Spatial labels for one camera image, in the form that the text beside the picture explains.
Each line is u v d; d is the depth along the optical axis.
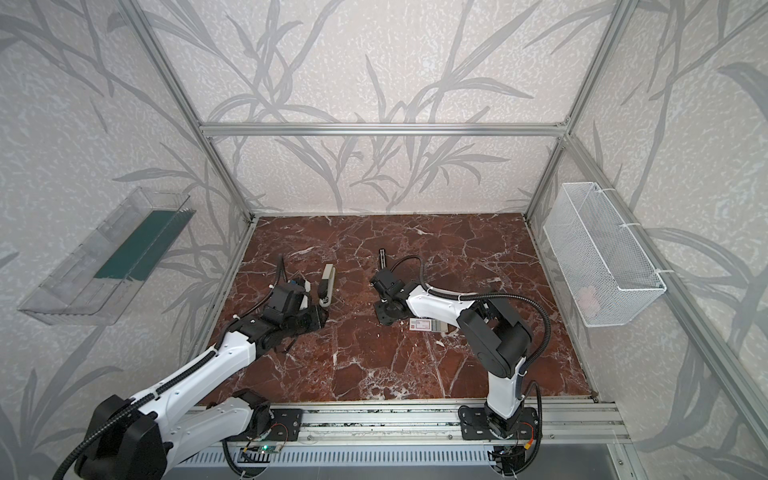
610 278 0.60
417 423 0.75
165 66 0.79
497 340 0.48
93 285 0.64
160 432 0.41
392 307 0.67
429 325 0.89
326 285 0.95
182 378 0.46
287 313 0.65
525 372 0.52
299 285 0.77
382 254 1.05
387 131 1.81
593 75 0.81
